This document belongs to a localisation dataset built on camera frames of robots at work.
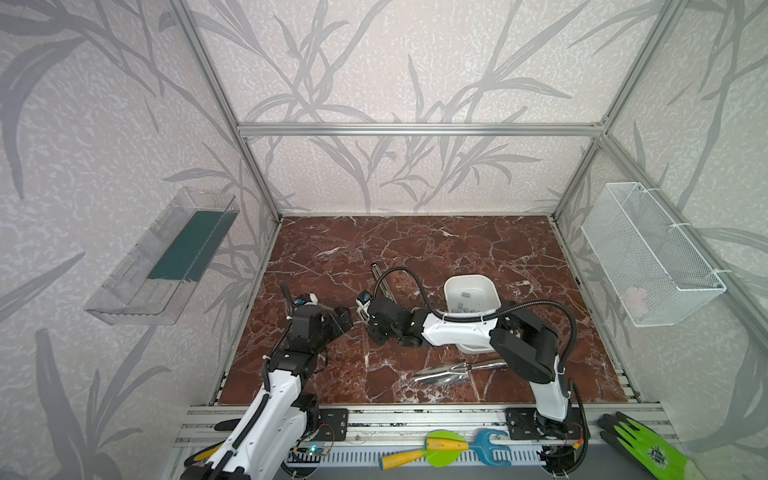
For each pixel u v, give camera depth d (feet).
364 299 2.54
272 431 1.62
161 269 2.17
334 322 2.46
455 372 2.66
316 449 2.32
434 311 2.06
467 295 3.16
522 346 1.61
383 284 3.25
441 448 2.24
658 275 2.03
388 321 2.20
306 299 2.49
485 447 2.24
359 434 2.38
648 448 2.27
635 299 2.41
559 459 2.25
